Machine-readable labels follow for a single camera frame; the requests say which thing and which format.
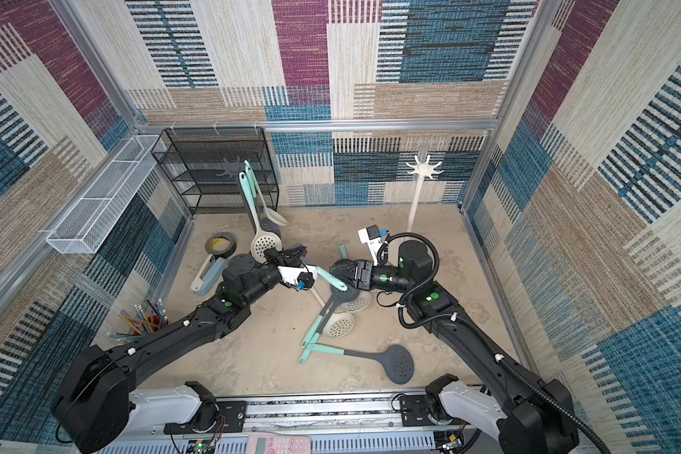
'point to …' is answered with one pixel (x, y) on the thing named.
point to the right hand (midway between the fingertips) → (337, 274)
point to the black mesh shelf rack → (204, 165)
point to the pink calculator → (269, 443)
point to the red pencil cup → (142, 323)
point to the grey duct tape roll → (221, 253)
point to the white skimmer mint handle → (273, 216)
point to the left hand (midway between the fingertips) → (298, 241)
